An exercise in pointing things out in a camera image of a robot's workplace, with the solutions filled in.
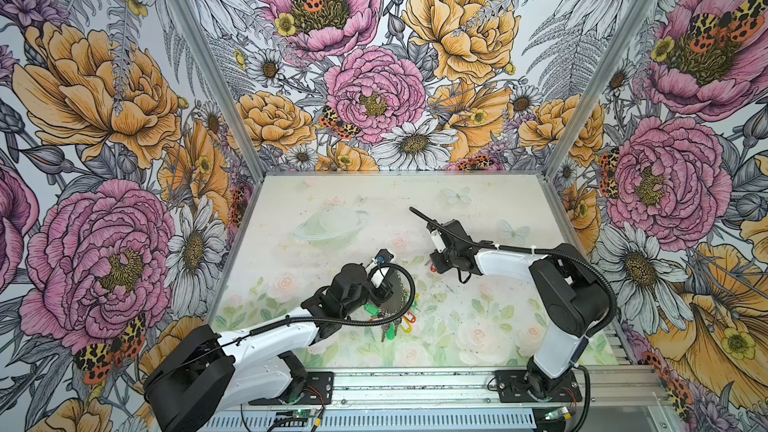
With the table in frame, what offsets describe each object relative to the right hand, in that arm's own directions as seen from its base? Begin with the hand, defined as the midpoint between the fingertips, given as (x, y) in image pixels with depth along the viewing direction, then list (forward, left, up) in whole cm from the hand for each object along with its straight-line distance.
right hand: (440, 262), depth 96 cm
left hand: (-9, +16, +10) cm, 21 cm away
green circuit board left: (-38, +37, 0) cm, 53 cm away
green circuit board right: (-40, -23, -1) cm, 46 cm away
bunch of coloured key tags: (-28, +16, +29) cm, 43 cm away
